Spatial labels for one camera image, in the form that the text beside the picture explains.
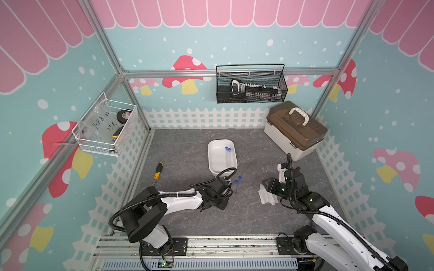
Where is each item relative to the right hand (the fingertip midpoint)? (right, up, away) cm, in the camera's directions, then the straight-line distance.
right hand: (263, 181), depth 80 cm
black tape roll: (-67, +31, 0) cm, 74 cm away
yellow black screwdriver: (-57, +3, +18) cm, 60 cm away
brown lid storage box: (+23, +26, +20) cm, 40 cm away
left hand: (-19, -13, +7) cm, 24 cm away
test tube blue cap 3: (-12, -3, +14) cm, 19 cm away
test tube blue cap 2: (-15, +11, +26) cm, 32 cm away
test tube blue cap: (-17, +13, +27) cm, 34 cm away
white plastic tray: (-20, +11, +26) cm, 35 cm away
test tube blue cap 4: (-9, -2, +17) cm, 20 cm away
